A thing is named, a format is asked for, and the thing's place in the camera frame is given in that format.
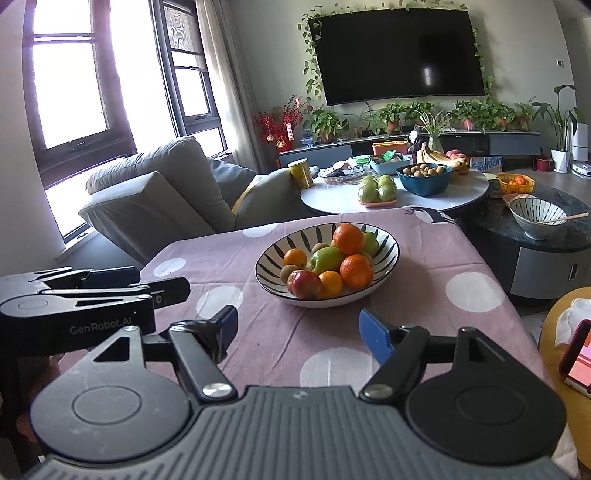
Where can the dark round side table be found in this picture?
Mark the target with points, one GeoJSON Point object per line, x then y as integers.
{"type": "Point", "coordinates": [540, 269]}

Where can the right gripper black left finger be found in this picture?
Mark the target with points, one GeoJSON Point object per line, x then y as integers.
{"type": "Point", "coordinates": [199, 346]}

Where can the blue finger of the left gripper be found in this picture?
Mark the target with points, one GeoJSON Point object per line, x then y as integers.
{"type": "Point", "coordinates": [119, 277]}

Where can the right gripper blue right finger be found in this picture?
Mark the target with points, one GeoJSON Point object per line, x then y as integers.
{"type": "Point", "coordinates": [398, 350]}

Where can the large orange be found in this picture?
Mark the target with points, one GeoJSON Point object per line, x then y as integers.
{"type": "Point", "coordinates": [348, 239]}

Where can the black wall television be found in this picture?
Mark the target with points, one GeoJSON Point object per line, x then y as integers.
{"type": "Point", "coordinates": [398, 53]}

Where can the small striped bowl with spoon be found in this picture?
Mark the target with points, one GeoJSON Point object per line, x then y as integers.
{"type": "Point", "coordinates": [539, 218]}

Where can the plate of green apples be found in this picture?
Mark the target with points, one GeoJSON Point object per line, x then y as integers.
{"type": "Point", "coordinates": [377, 191]}

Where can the tall potted plant white pot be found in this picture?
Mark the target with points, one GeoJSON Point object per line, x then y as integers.
{"type": "Point", "coordinates": [564, 123]}

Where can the red flower decoration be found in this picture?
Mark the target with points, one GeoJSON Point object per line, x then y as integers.
{"type": "Point", "coordinates": [277, 126]}

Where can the small orange tangerine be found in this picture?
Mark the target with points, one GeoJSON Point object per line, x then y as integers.
{"type": "Point", "coordinates": [332, 285]}

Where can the yellow basket of oranges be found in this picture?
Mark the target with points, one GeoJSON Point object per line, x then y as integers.
{"type": "Point", "coordinates": [516, 183]}

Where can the pink polka dot tablecloth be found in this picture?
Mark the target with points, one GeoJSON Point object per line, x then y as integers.
{"type": "Point", "coordinates": [304, 362]}

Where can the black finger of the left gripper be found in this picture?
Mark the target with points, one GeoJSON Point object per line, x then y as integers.
{"type": "Point", "coordinates": [166, 292]}

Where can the brown kiwi fruit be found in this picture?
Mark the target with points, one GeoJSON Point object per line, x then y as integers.
{"type": "Point", "coordinates": [287, 271]}

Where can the blue striped white bowl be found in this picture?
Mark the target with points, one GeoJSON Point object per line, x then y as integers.
{"type": "Point", "coordinates": [271, 262]}

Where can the grey tv cabinet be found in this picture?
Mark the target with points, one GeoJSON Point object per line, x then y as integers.
{"type": "Point", "coordinates": [472, 143]}

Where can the banana bunch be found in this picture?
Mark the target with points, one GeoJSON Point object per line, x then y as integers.
{"type": "Point", "coordinates": [426, 155]}

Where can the red apple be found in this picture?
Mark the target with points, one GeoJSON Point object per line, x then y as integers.
{"type": "Point", "coordinates": [304, 284]}

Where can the grey sofa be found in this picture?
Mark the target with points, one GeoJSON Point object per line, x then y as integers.
{"type": "Point", "coordinates": [147, 201]}

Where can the blue bowl of kiwis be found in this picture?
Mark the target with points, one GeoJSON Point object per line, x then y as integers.
{"type": "Point", "coordinates": [425, 179]}

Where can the green apple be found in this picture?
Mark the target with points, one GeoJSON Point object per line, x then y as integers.
{"type": "Point", "coordinates": [327, 259]}
{"type": "Point", "coordinates": [371, 244]}

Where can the small orange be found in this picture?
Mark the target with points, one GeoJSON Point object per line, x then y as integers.
{"type": "Point", "coordinates": [295, 257]}

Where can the yellow tin can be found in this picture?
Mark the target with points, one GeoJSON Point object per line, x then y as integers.
{"type": "Point", "coordinates": [301, 173]}

